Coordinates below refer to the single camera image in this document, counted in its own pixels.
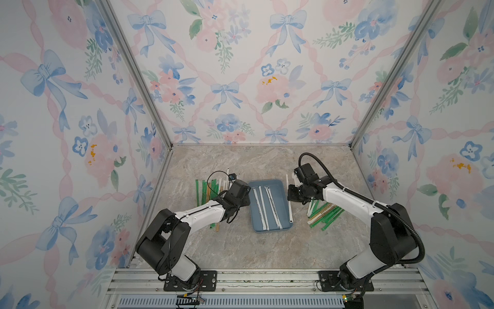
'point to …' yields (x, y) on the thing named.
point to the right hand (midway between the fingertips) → (289, 195)
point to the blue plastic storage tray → (270, 206)
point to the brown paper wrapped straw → (208, 194)
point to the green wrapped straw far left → (197, 192)
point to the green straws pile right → (320, 211)
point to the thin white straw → (266, 223)
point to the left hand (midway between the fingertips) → (246, 194)
